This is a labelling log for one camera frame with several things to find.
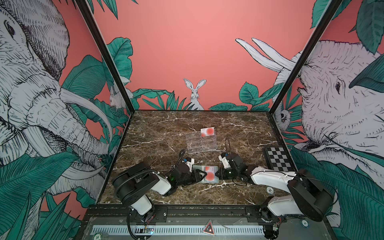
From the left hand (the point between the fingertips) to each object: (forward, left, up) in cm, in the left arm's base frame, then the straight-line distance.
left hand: (207, 174), depth 83 cm
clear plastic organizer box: (+23, +2, -1) cm, 23 cm away
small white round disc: (-9, -35, -4) cm, 36 cm away
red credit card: (+3, -2, -4) cm, 6 cm away
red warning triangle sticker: (-25, +1, -4) cm, 25 cm away
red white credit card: (+28, -2, +3) cm, 28 cm away
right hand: (+1, -4, -2) cm, 5 cm away
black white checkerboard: (+9, -45, -1) cm, 46 cm away
